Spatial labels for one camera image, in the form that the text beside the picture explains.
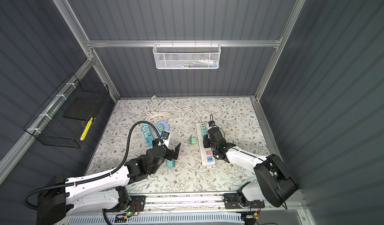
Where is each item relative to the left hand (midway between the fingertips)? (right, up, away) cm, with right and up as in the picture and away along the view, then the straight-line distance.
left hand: (173, 141), depth 78 cm
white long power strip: (+19, -9, +10) cm, 24 cm away
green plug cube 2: (+10, -3, +16) cm, 19 cm away
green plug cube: (+17, +7, +18) cm, 26 cm away
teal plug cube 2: (-2, -14, +7) cm, 16 cm away
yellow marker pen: (-39, +5, -11) cm, 41 cm away
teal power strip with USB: (-19, +1, +18) cm, 26 cm away
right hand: (+20, 0, +12) cm, 23 cm away
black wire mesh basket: (-52, +13, -5) cm, 53 cm away
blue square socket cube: (-10, +7, +24) cm, 27 cm away
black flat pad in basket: (-45, +17, -3) cm, 48 cm away
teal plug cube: (+17, +3, +15) cm, 23 cm away
